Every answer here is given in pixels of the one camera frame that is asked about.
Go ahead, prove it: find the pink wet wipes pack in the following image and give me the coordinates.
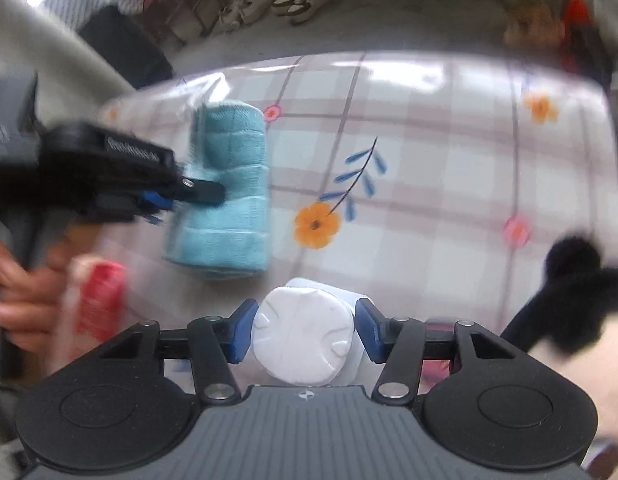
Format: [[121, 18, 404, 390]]
[[59, 255, 130, 361]]

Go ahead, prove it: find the dark grey hanging garment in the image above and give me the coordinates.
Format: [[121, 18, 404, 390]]
[[78, 5, 176, 90]]

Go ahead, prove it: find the red plastic piece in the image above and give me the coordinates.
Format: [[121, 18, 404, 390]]
[[564, 0, 597, 38]]

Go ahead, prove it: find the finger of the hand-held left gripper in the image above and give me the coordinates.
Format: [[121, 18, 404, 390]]
[[131, 191, 177, 225], [179, 176, 226, 207]]

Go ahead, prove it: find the tan shoe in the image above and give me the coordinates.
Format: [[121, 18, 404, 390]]
[[506, 2, 560, 28], [504, 22, 562, 47]]

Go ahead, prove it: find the white curtain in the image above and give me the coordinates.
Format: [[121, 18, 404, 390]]
[[0, 0, 140, 131]]

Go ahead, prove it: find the black-haired plush doll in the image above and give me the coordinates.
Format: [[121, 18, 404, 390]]
[[501, 235, 618, 451]]

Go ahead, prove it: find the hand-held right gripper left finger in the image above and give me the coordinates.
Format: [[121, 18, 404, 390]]
[[99, 299, 260, 405]]

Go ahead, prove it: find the teal cloth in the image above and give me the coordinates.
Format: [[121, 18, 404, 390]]
[[161, 101, 270, 280]]

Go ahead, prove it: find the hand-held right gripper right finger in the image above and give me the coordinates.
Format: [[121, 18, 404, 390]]
[[354, 297, 517, 406]]

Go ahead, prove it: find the person's left hand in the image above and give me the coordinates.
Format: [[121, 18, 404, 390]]
[[0, 237, 90, 356]]

